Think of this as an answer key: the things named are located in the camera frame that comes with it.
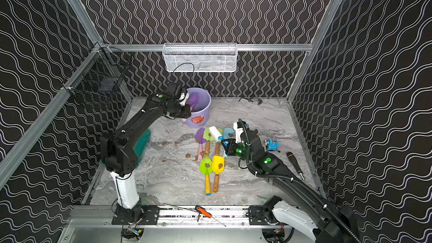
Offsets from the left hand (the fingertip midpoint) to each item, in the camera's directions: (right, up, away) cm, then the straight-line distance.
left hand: (195, 113), depth 86 cm
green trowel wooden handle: (+11, -20, +8) cm, 24 cm away
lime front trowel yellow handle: (+6, -24, +4) cm, 25 cm away
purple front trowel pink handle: (-2, +9, +11) cm, 14 cm away
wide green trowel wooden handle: (+6, -14, +14) cm, 21 cm away
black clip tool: (+36, +10, +34) cm, 51 cm away
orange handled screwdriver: (+5, -45, -10) cm, 46 cm away
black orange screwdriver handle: (+52, -26, +2) cm, 58 cm away
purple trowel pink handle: (+1, -13, +14) cm, 19 cm away
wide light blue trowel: (+19, -12, +16) cm, 27 cm away
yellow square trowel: (+12, -27, +4) cm, 30 cm away
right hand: (+14, -12, -10) cm, 21 cm away
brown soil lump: (-5, -23, +7) cm, 24 cm away
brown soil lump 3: (-20, -17, +12) cm, 29 cm away
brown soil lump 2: (0, -24, +4) cm, 24 cm away
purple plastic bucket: (+1, +7, +8) cm, 11 cm away
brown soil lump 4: (-13, -17, +12) cm, 24 cm away
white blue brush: (+11, -10, -5) cm, 16 cm away
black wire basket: (-55, +25, +12) cm, 62 cm away
